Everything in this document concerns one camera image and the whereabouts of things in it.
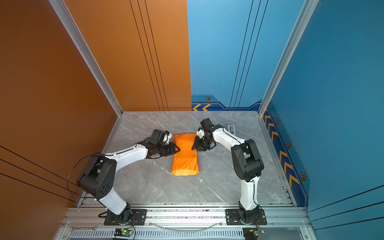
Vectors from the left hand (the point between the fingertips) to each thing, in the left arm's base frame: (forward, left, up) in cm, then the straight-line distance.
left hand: (179, 149), depth 91 cm
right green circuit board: (-41, -37, -8) cm, 56 cm away
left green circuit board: (-41, +24, -9) cm, 48 cm away
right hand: (0, -8, 0) cm, 8 cm away
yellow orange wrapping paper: (-9, -4, +1) cm, 10 cm away
